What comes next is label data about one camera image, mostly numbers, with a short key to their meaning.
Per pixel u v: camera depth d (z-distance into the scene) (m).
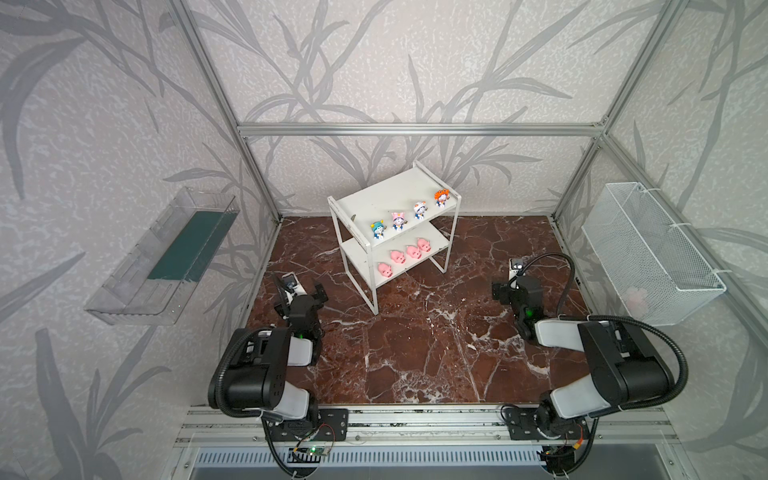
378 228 0.68
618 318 0.49
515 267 0.82
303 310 0.69
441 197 0.75
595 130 0.94
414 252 0.87
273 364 0.45
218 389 0.42
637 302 0.73
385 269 0.83
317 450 0.70
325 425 0.73
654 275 0.63
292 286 0.76
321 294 0.85
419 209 0.72
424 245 0.89
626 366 0.45
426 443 0.72
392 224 0.72
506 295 0.85
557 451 0.74
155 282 0.63
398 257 0.86
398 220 0.70
